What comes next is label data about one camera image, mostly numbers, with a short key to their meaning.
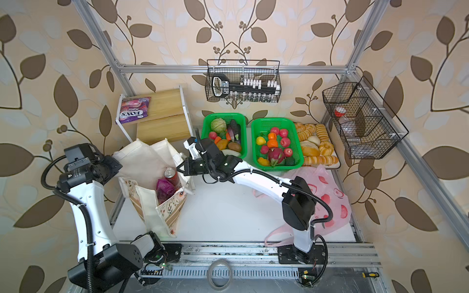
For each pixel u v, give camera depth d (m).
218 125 1.12
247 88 0.83
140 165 0.80
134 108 0.81
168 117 0.81
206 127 1.12
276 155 0.96
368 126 0.73
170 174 0.87
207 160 0.58
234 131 1.10
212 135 1.11
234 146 1.03
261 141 1.08
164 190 0.80
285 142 1.06
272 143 1.06
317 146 1.05
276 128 1.12
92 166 0.48
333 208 0.82
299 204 0.46
